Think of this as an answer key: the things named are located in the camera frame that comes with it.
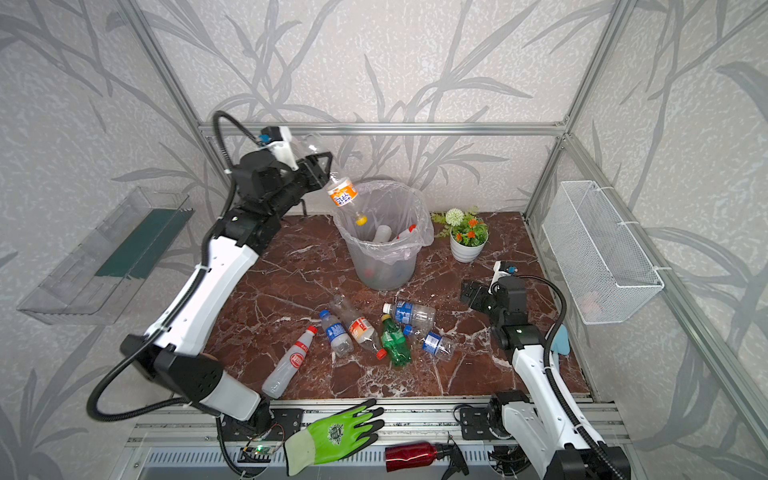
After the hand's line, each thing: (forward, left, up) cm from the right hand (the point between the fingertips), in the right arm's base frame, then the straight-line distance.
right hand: (475, 277), depth 84 cm
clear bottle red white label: (-12, +32, -11) cm, 36 cm away
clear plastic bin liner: (+25, +25, -3) cm, 36 cm away
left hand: (+13, +36, +34) cm, 51 cm away
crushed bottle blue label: (-16, +11, -11) cm, 22 cm away
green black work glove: (-37, +37, -13) cm, 54 cm away
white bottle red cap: (+16, +19, 0) cm, 25 cm away
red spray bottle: (-41, +20, -11) cm, 47 cm away
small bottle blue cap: (-12, +40, -10) cm, 43 cm away
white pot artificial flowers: (+17, 0, -1) cm, 17 cm away
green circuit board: (-40, +57, -17) cm, 71 cm away
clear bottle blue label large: (-6, +15, -13) cm, 21 cm away
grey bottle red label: (-21, +51, -11) cm, 57 cm away
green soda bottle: (-15, +22, -13) cm, 30 cm away
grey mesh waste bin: (+4, +28, -5) cm, 29 cm away
